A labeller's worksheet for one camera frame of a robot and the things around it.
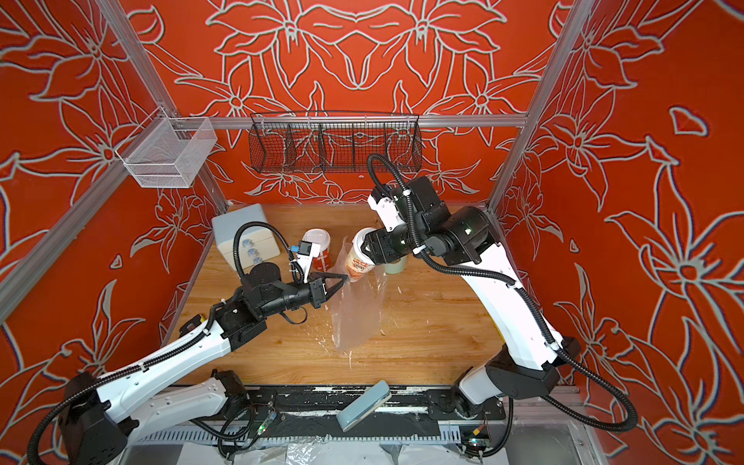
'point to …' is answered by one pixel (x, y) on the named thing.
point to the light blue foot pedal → (364, 406)
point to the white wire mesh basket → (167, 152)
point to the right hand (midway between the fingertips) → (372, 238)
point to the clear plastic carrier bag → (356, 311)
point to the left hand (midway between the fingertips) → (348, 277)
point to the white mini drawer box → (245, 237)
